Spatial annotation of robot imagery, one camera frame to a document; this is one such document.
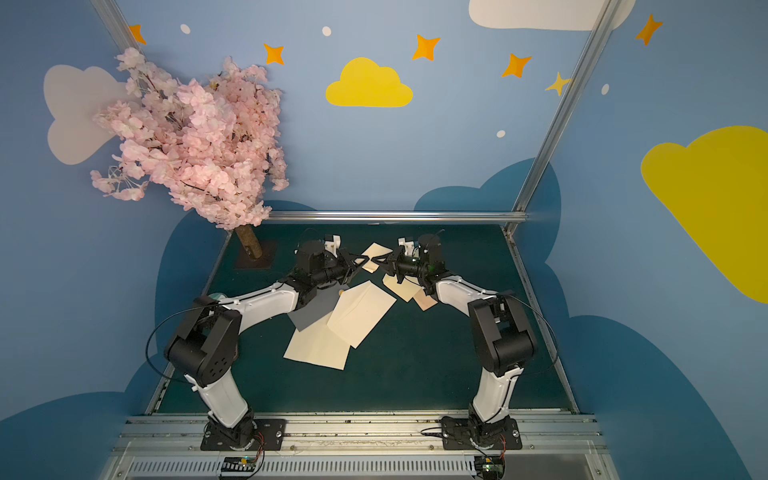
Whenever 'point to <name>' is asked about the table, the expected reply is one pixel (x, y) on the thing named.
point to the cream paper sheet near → (320, 345)
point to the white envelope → (359, 311)
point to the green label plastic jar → (216, 296)
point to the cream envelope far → (372, 256)
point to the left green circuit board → (238, 464)
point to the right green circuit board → (489, 466)
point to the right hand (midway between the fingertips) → (374, 257)
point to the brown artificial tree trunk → (250, 240)
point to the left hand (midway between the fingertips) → (372, 253)
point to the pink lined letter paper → (424, 301)
